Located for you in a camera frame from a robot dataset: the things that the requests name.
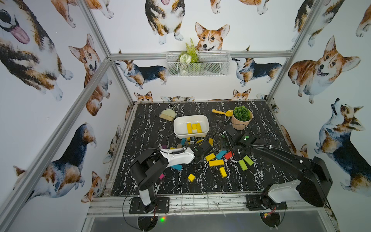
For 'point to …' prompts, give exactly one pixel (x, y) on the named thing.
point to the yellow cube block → (191, 177)
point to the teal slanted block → (221, 154)
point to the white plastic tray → (179, 125)
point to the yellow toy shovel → (229, 113)
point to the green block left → (242, 165)
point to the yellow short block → (222, 172)
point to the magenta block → (162, 176)
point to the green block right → (248, 160)
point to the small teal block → (183, 141)
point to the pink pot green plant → (241, 116)
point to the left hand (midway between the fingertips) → (199, 154)
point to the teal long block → (178, 166)
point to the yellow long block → (215, 163)
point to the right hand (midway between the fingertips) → (221, 142)
